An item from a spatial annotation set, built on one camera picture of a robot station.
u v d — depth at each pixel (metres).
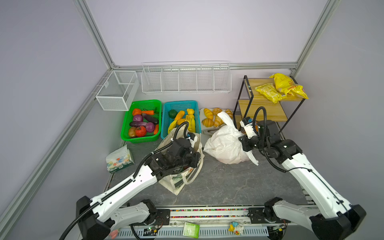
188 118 1.05
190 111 1.15
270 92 0.76
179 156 0.54
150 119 1.13
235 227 0.68
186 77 1.02
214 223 0.74
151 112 1.16
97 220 0.38
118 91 1.02
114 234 0.68
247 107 0.83
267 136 0.54
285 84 0.76
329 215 0.40
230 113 1.16
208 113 1.15
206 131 1.05
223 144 0.75
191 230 0.69
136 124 1.05
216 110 1.16
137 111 1.15
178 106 1.16
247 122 0.64
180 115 1.14
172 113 1.14
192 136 0.63
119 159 0.89
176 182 0.71
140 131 1.00
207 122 1.08
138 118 1.09
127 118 1.06
